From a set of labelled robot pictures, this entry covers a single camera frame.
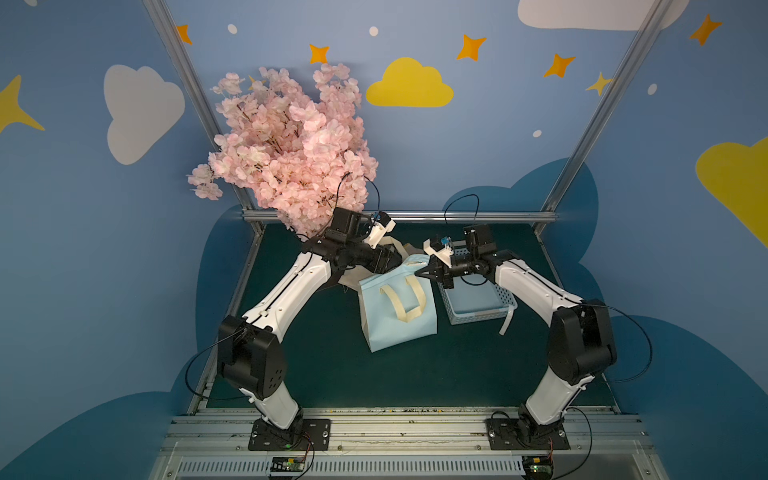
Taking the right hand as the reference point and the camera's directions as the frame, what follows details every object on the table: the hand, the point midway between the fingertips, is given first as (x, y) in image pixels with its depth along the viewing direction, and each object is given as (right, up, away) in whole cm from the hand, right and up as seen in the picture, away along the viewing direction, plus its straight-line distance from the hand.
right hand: (421, 269), depth 84 cm
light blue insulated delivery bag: (-7, -9, -9) cm, 15 cm away
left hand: (-8, +4, -4) cm, 10 cm away
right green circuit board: (+28, -49, -11) cm, 57 cm away
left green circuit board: (-34, -47, -12) cm, 59 cm away
